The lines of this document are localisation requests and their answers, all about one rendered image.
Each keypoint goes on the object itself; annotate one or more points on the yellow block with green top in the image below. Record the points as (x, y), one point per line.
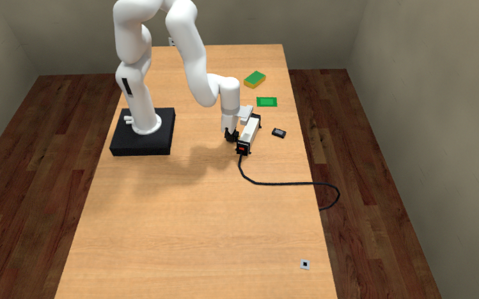
(254, 79)

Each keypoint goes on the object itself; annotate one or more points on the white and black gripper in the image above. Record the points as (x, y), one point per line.
(228, 124)

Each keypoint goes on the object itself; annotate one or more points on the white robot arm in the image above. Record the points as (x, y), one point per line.
(130, 46)

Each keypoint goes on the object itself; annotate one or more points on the flat green rectangular pad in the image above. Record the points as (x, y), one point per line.
(266, 102)

